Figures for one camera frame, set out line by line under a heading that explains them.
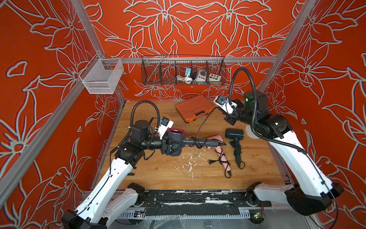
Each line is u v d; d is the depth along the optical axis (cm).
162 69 99
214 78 94
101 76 93
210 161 85
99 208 39
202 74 91
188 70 83
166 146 56
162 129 58
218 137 92
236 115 51
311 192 38
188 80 85
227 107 50
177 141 59
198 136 100
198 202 73
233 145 92
